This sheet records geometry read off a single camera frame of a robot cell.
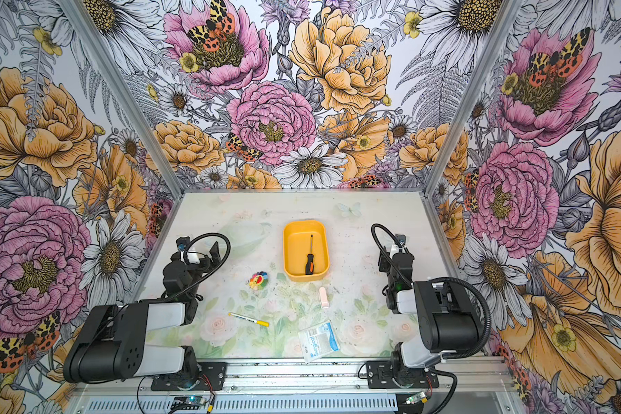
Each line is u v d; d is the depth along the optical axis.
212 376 0.74
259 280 0.92
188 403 0.71
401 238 0.81
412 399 0.72
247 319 0.84
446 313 0.51
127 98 0.90
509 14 0.72
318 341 0.80
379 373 0.74
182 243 0.75
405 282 0.68
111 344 0.44
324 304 0.86
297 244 1.02
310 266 0.94
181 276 0.68
